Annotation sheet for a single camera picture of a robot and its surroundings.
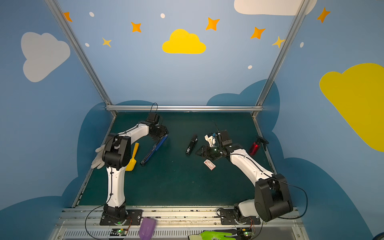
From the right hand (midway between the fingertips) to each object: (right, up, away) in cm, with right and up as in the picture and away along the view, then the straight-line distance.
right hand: (199, 152), depth 83 cm
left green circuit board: (-40, -36, -12) cm, 55 cm away
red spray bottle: (+36, +3, +8) cm, 37 cm away
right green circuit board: (+22, -37, -12) cm, 44 cm away
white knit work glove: (-64, -8, +11) cm, 65 cm away
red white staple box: (+8, -10, +10) cm, 16 cm away
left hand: (-22, +10, +22) cm, 33 cm away
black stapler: (-4, +2, +16) cm, 17 cm away
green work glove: (+5, -37, -14) cm, 39 cm away
